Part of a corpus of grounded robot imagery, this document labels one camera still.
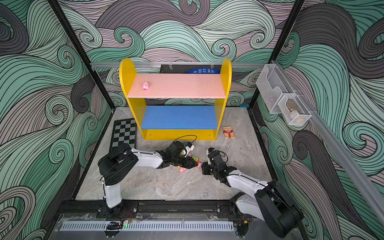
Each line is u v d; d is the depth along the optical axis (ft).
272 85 2.55
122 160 1.80
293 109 2.15
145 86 2.37
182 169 2.79
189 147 2.73
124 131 3.30
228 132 3.40
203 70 3.02
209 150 2.71
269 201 1.37
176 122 3.17
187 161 2.55
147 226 2.29
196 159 2.88
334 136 1.78
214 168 2.20
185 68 3.10
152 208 2.40
